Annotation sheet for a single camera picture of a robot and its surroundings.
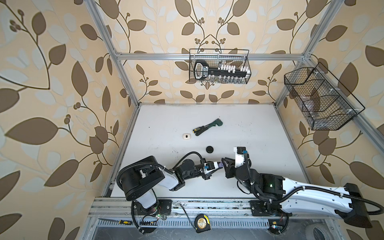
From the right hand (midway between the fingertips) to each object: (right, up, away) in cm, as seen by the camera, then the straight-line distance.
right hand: (223, 161), depth 72 cm
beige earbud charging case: (-20, +9, +27) cm, 35 cm away
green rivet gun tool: (-11, +13, +32) cm, 36 cm away
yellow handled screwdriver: (-49, -28, -2) cm, 57 cm away
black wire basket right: (+51, +29, +1) cm, 59 cm away
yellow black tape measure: (-10, -27, -4) cm, 29 cm away
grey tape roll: (+42, -31, -4) cm, 53 cm away
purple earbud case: (-1, -2, +1) cm, 3 cm away
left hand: (0, -2, +3) cm, 3 cm away
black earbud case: (-5, +1, +23) cm, 23 cm away
